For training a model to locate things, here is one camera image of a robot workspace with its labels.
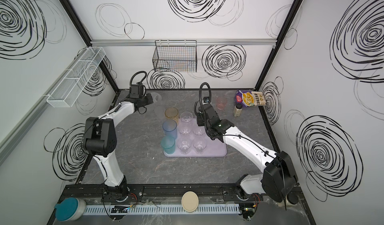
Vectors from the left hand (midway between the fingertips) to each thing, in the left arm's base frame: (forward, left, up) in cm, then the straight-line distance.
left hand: (151, 96), depth 99 cm
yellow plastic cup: (-9, -14, -5) cm, 18 cm away
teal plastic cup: (-29, -15, -9) cm, 33 cm away
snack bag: (+11, -71, -12) cm, 73 cm away
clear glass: (-10, -24, -9) cm, 28 cm away
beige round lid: (-57, -29, -6) cm, 64 cm away
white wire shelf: (-18, +33, +20) cm, 43 cm away
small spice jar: (-5, -58, -6) cm, 59 cm away
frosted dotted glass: (-27, -33, -13) cm, 45 cm away
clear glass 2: (-29, -24, -10) cm, 39 cm away
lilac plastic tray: (-28, -29, -6) cm, 41 cm away
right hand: (-17, -33, +6) cm, 38 cm away
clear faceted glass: (-20, -24, -10) cm, 32 cm away
